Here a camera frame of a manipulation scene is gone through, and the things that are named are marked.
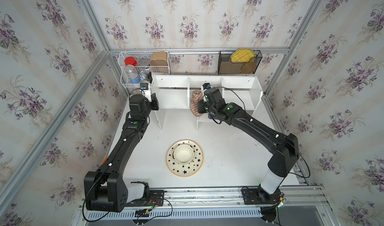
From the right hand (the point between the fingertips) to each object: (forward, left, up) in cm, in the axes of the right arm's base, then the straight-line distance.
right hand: (200, 102), depth 81 cm
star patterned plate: (-29, +6, -25) cm, 38 cm away
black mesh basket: (+29, -17, +3) cm, 34 cm away
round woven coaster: (+29, -33, +3) cm, 44 cm away
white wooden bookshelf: (+9, +15, -1) cm, 18 cm away
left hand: (+1, +23, +5) cm, 23 cm away
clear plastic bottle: (+16, +40, +7) cm, 44 cm away
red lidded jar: (+26, +43, +9) cm, 51 cm away
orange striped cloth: (0, +2, +5) cm, 5 cm away
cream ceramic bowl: (-20, +9, -24) cm, 33 cm away
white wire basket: (+24, +40, +6) cm, 47 cm away
